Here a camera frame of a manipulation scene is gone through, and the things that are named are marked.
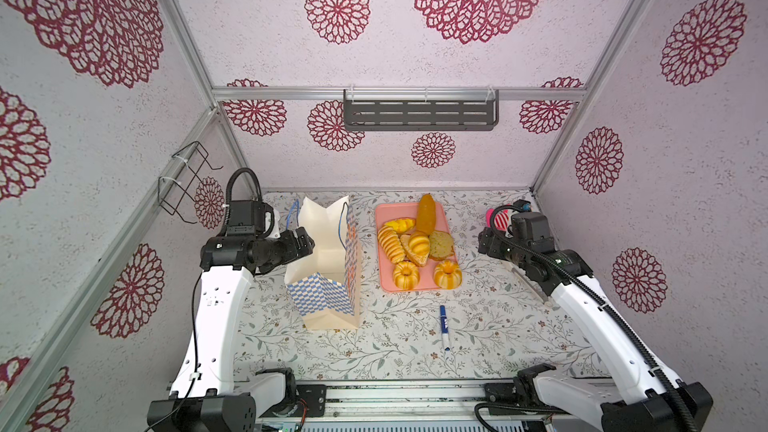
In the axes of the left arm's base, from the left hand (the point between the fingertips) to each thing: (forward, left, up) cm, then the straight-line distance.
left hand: (299, 255), depth 74 cm
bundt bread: (+5, -28, -20) cm, 35 cm away
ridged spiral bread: (+18, -23, -19) cm, 35 cm away
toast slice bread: (+16, -41, -21) cm, 49 cm away
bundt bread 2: (+3, -41, -18) cm, 44 cm away
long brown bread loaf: (+30, -37, -20) cm, 52 cm away
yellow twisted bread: (+25, -28, -20) cm, 42 cm away
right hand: (+6, -50, +1) cm, 50 cm away
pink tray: (+31, -24, -21) cm, 45 cm away
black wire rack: (+14, +31, +10) cm, 35 cm away
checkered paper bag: (-9, -8, +2) cm, 12 cm away
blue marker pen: (-11, -38, -22) cm, 46 cm away
